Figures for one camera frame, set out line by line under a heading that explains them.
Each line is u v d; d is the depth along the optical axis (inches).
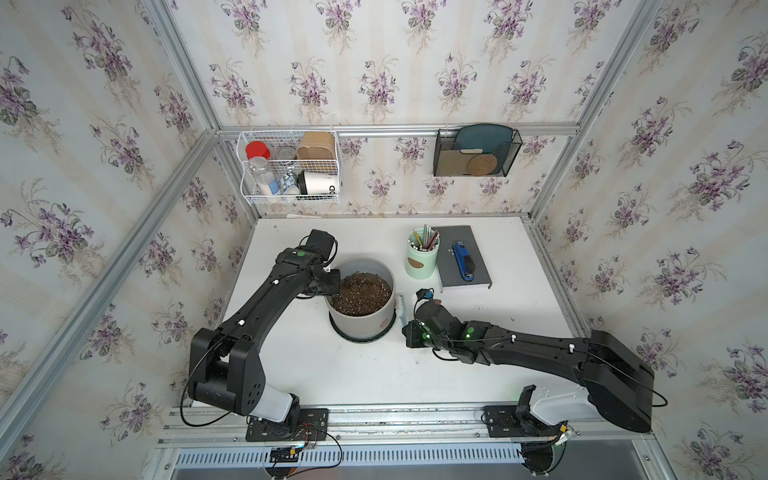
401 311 32.5
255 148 36.0
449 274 38.8
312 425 28.4
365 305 33.2
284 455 28.1
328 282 29.7
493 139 36.5
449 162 38.4
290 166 36.7
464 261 38.8
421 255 36.3
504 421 29.0
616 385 16.4
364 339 33.5
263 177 35.5
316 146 34.8
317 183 36.5
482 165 38.6
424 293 29.6
